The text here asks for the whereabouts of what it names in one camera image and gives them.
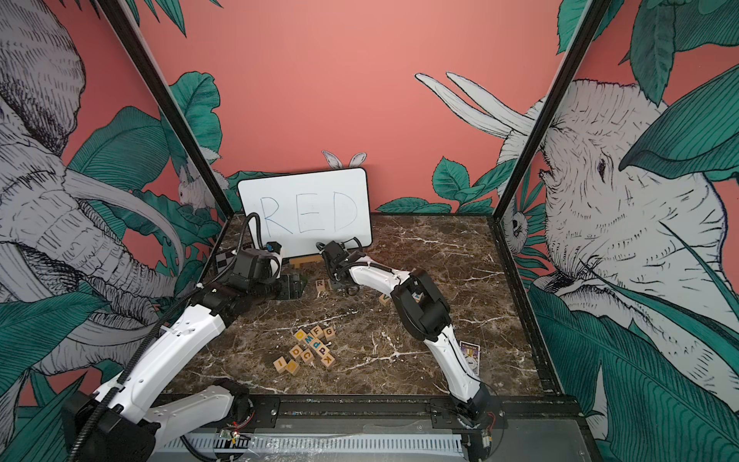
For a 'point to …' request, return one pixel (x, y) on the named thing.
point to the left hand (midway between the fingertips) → (296, 276)
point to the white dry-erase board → (298, 212)
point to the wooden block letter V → (383, 300)
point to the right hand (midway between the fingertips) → (338, 275)
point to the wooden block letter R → (320, 285)
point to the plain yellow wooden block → (293, 367)
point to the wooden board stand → (296, 262)
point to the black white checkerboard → (223, 259)
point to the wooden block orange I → (280, 365)
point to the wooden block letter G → (329, 333)
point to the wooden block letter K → (327, 360)
